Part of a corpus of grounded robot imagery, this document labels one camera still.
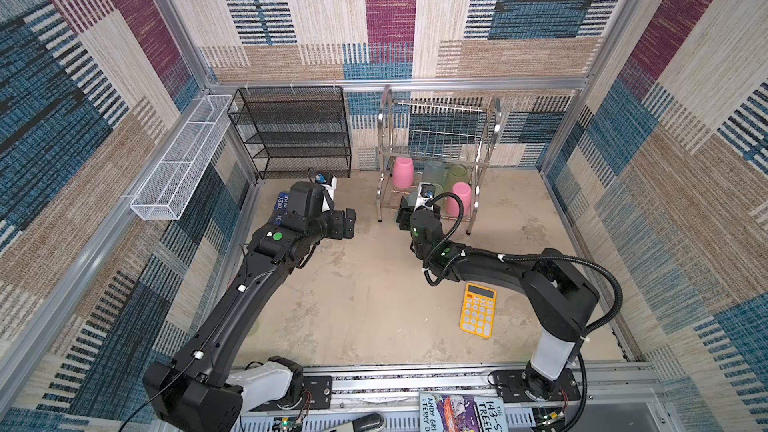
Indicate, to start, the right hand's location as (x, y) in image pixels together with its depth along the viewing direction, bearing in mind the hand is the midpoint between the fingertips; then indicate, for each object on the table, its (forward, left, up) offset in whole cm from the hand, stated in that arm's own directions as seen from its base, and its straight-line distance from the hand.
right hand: (412, 201), depth 87 cm
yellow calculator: (-25, -17, -18) cm, 36 cm away
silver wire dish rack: (+34, -15, -9) cm, 38 cm away
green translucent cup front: (+8, -9, -5) cm, 13 cm away
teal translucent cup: (+17, -9, -5) cm, 20 cm away
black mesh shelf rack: (+35, +38, 0) cm, 51 cm away
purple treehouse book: (-49, -8, -16) cm, 52 cm away
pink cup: (+17, +2, -6) cm, 19 cm away
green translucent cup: (+17, -17, -6) cm, 25 cm away
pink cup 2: (+7, -17, -4) cm, 18 cm away
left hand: (-9, +19, +9) cm, 23 cm away
